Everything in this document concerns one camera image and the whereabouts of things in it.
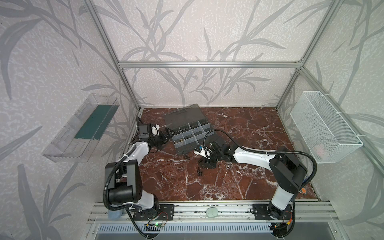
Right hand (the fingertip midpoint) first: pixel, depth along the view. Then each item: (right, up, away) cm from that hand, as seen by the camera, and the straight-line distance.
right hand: (202, 155), depth 88 cm
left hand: (-17, +14, +2) cm, 22 cm away
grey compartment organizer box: (-8, +16, +15) cm, 23 cm away
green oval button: (+5, -24, -15) cm, 29 cm away
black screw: (-1, -10, -1) cm, 10 cm away
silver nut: (+15, -7, +1) cm, 17 cm away
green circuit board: (-21, -29, -17) cm, 40 cm away
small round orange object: (+56, -17, -7) cm, 59 cm away
